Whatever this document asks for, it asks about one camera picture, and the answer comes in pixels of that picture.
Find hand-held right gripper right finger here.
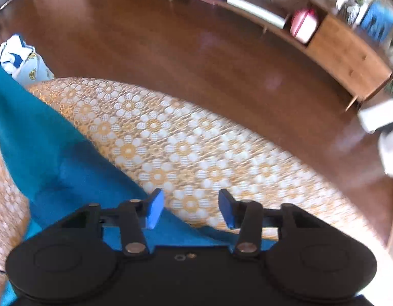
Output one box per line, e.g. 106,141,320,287
218,189,315,257

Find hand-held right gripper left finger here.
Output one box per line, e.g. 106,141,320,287
61,189,165,257

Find teal sweater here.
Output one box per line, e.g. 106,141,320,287
0,61,277,306

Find orange white floral cover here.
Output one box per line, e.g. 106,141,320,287
0,77,389,306

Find banana print laundry basket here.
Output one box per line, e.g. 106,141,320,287
0,33,56,87

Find wooden sideboard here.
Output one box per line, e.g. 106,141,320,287
104,0,393,112

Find pink and white bag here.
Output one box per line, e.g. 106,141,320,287
290,8,320,45

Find white roll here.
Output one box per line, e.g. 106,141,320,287
227,0,288,30

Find blue picture book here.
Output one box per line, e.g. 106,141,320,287
360,1,393,44

